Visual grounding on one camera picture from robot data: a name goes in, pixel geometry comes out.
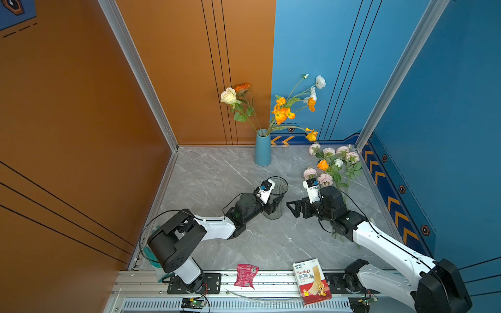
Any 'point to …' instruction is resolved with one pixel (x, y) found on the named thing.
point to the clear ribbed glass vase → (277, 192)
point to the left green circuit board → (193, 303)
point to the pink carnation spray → (325, 179)
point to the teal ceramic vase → (263, 156)
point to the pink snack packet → (245, 274)
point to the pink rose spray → (345, 153)
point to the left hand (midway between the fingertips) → (278, 189)
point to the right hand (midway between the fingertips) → (293, 202)
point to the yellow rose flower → (323, 165)
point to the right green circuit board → (367, 300)
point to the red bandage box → (312, 286)
